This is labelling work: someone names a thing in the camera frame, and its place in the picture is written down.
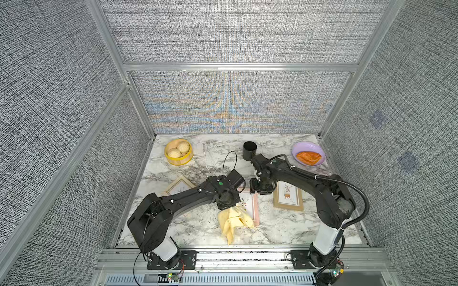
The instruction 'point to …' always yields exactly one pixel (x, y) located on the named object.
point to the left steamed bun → (174, 153)
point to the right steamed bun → (183, 146)
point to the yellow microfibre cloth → (229, 219)
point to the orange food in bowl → (308, 158)
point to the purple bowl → (305, 145)
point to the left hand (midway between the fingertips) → (240, 202)
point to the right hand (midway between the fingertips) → (253, 188)
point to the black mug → (249, 150)
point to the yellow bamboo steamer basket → (185, 158)
